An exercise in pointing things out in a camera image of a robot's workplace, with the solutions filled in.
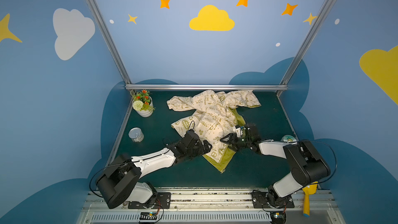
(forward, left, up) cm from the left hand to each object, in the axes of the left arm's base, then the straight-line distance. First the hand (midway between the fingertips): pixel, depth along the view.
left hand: (207, 147), depth 85 cm
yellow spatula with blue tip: (-19, -52, -7) cm, 56 cm away
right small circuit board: (-30, -34, -10) cm, 47 cm away
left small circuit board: (-31, +29, -11) cm, 43 cm away
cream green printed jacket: (+24, -6, -1) cm, 25 cm away
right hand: (+5, -10, -2) cm, 11 cm away
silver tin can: (+8, +42, -1) cm, 43 cm away
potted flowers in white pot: (+25, +41, +8) cm, 48 cm away
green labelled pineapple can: (+6, -47, +1) cm, 47 cm away
